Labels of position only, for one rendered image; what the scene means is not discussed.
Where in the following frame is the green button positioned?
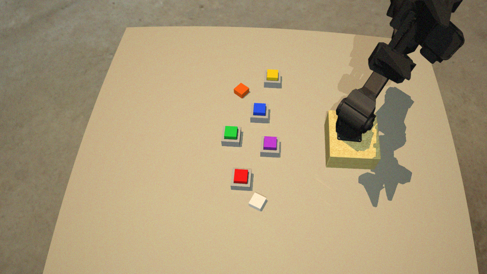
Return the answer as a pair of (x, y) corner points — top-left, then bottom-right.
(221, 126), (241, 147)

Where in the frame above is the orange cube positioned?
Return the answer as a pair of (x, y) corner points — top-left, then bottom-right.
(234, 83), (249, 98)

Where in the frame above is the red button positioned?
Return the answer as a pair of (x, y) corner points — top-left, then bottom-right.
(230, 168), (251, 191)

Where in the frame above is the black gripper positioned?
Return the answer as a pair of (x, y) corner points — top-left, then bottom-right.
(368, 0), (463, 84)

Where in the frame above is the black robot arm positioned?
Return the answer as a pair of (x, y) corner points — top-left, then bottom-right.
(336, 21), (465, 142)

